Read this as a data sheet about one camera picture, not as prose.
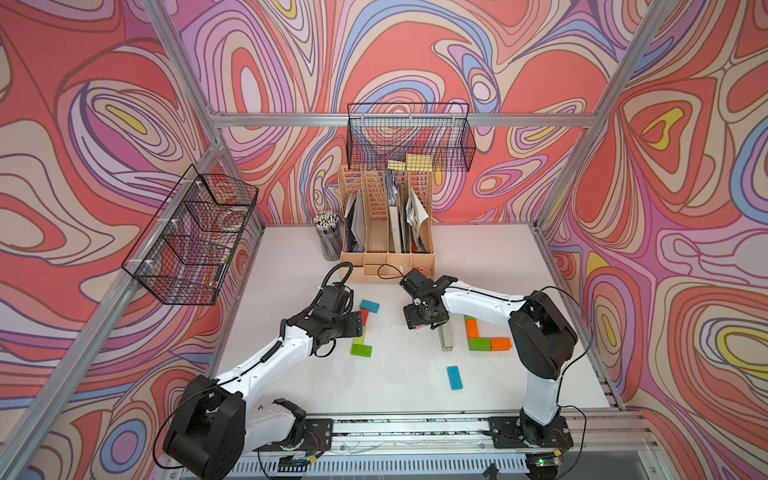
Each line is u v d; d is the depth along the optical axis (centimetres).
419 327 84
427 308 68
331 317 65
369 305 97
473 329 88
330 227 96
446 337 88
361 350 88
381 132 96
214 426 40
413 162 82
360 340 89
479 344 88
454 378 82
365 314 96
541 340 48
